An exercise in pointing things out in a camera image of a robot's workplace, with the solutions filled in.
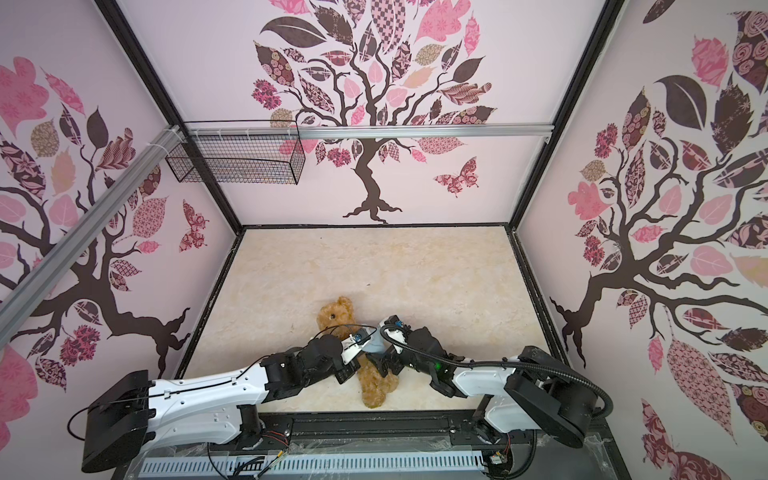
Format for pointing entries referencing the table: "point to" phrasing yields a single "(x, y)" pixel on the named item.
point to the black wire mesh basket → (245, 151)
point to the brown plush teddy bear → (335, 315)
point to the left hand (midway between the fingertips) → (361, 354)
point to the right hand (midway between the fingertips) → (378, 340)
